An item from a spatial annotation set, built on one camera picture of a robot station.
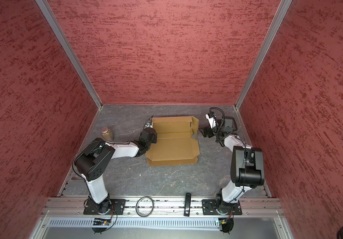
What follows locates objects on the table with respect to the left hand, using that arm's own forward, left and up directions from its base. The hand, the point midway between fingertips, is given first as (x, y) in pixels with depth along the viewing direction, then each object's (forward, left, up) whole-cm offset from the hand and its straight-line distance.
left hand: (152, 133), depth 98 cm
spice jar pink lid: (-3, +28, +4) cm, 28 cm away
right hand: (+2, -34, +6) cm, 35 cm away
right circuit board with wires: (-49, -42, -6) cm, 65 cm away
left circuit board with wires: (-48, +22, -7) cm, 54 cm away
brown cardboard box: (-3, -16, -5) cm, 18 cm away
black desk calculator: (-9, -43, +23) cm, 50 cm away
